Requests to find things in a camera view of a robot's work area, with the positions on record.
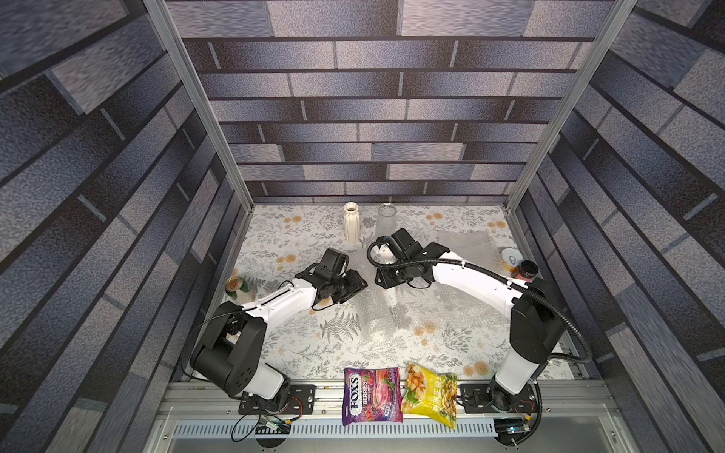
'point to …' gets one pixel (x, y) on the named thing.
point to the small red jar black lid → (526, 271)
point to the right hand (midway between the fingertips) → (377, 278)
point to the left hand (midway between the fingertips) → (367, 286)
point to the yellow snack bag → (430, 394)
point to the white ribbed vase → (351, 221)
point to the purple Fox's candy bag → (372, 394)
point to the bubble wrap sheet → (476, 244)
